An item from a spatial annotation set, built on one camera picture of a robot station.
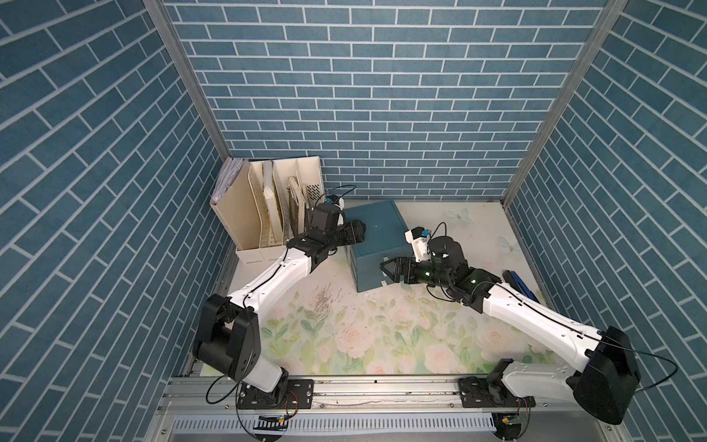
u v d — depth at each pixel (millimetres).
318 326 865
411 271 666
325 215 631
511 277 940
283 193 1064
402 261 668
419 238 692
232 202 839
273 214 942
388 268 704
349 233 752
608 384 397
